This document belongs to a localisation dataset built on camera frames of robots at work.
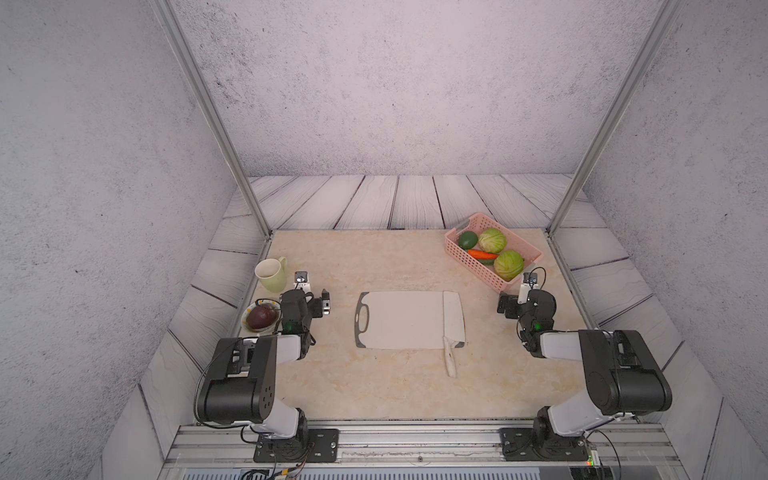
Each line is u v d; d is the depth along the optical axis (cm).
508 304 85
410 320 96
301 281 81
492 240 109
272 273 96
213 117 87
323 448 73
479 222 119
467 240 112
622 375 48
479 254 111
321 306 87
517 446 72
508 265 101
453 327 95
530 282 81
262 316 90
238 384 46
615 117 88
